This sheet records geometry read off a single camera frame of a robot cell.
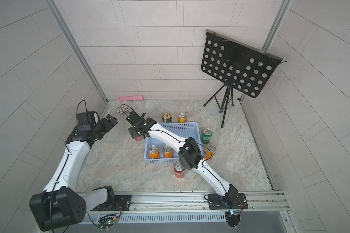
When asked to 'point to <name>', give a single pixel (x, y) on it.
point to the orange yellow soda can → (182, 118)
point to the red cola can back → (139, 138)
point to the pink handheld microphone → (136, 97)
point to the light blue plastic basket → (183, 130)
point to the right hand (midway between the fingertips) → (137, 129)
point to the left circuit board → (106, 221)
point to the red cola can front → (179, 171)
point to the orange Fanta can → (207, 152)
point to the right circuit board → (233, 217)
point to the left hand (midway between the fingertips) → (115, 120)
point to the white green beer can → (166, 118)
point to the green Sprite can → (206, 136)
